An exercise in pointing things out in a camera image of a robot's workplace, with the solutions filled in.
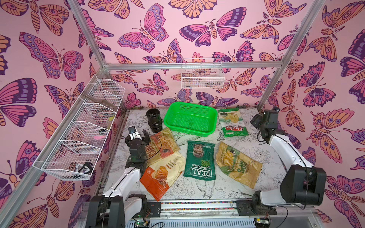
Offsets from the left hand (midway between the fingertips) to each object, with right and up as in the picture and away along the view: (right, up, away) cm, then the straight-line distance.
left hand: (140, 129), depth 83 cm
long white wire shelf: (-24, -11, -18) cm, 32 cm away
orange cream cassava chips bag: (+12, -28, +1) cm, 30 cm away
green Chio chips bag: (+63, +4, +27) cm, 68 cm away
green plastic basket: (+36, +6, +30) cm, 47 cm away
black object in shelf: (-17, -16, -21) cm, 31 cm away
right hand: (+71, +6, +3) cm, 71 cm away
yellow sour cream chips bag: (+59, -22, +4) cm, 63 cm away
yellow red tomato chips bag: (+9, -12, +14) cm, 21 cm away
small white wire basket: (+41, +37, +22) cm, 60 cm away
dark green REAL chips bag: (+36, -20, +6) cm, 42 cm away
